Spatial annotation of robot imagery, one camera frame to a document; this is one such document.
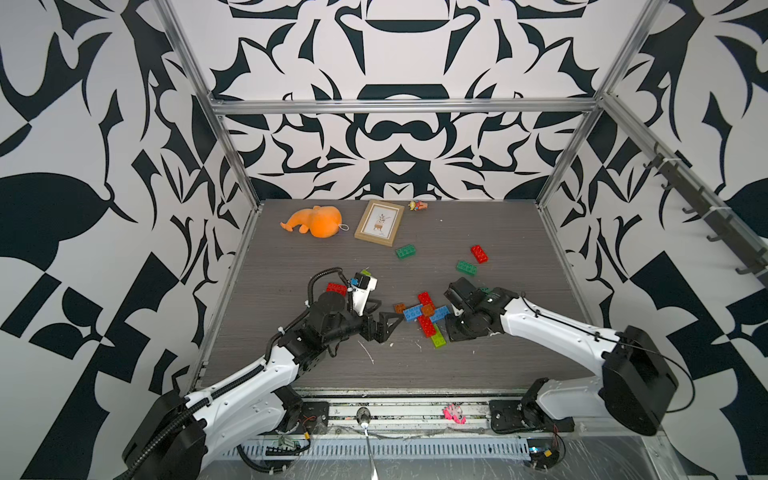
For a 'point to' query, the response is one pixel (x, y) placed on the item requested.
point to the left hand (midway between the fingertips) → (389, 304)
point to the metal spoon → (363, 416)
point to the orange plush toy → (322, 221)
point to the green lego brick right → (466, 267)
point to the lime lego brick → (438, 339)
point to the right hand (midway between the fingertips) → (448, 327)
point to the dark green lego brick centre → (406, 251)
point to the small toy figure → (417, 205)
